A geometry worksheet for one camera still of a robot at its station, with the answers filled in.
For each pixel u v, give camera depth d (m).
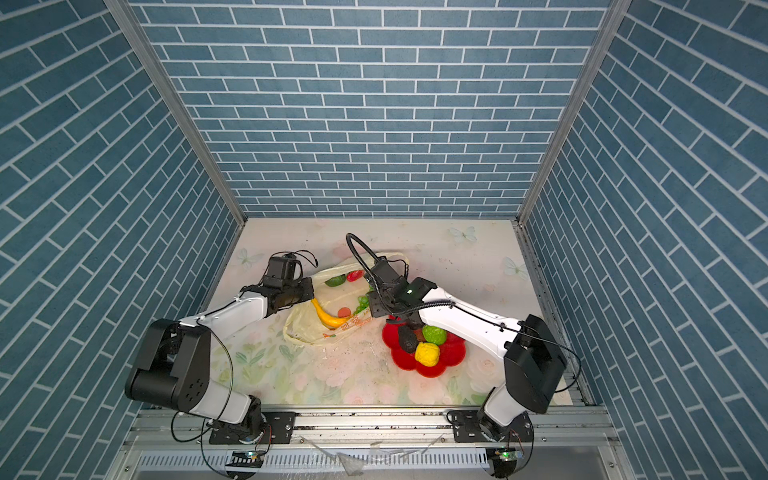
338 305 0.96
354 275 1.00
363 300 0.93
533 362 0.43
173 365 0.44
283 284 0.72
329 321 0.89
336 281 0.98
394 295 0.61
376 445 0.72
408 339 0.83
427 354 0.80
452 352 0.83
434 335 0.85
